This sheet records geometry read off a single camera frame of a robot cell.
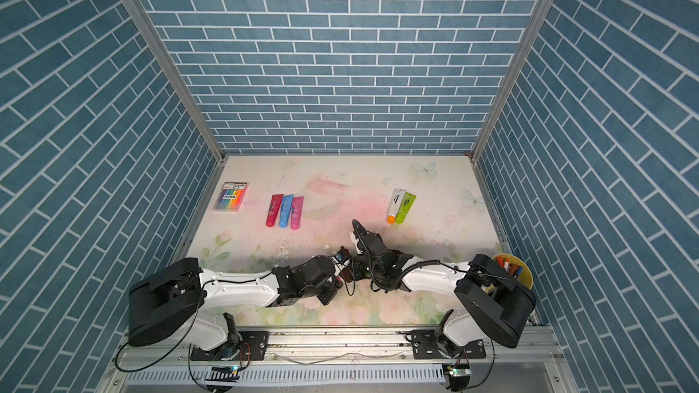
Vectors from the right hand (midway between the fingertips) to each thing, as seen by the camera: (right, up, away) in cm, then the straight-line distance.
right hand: (348, 268), depth 85 cm
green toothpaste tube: (+21, +19, +18) cm, 34 cm away
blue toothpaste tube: (-25, +17, +16) cm, 34 cm away
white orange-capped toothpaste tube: (+18, +21, +19) cm, 34 cm away
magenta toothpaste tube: (-21, +19, +19) cm, 34 cm away
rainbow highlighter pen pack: (-47, +21, +20) cm, 55 cm away
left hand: (-1, -5, -1) cm, 6 cm away
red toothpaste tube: (-29, +17, +17) cm, 38 cm away
